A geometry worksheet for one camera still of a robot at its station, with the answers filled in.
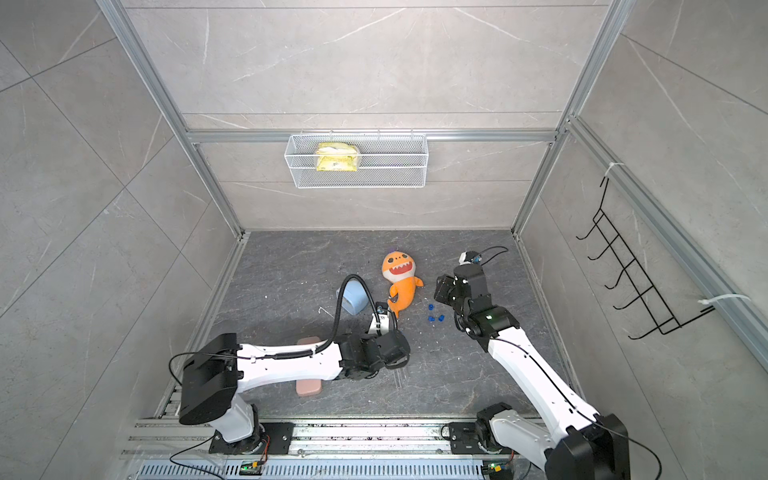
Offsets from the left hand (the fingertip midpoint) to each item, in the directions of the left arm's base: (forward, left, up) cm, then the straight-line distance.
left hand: (394, 335), depth 81 cm
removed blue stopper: (+10, -12, -11) cm, 19 cm away
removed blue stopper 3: (+14, -13, -11) cm, 22 cm away
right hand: (+11, -14, +10) cm, 20 cm away
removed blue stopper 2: (+10, -16, -11) cm, 21 cm away
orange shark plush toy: (+25, -2, -2) cm, 25 cm away
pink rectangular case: (-11, +24, -8) cm, 27 cm away
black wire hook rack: (0, -55, +21) cm, 59 cm away
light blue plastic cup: (+14, +12, -3) cm, 19 cm away
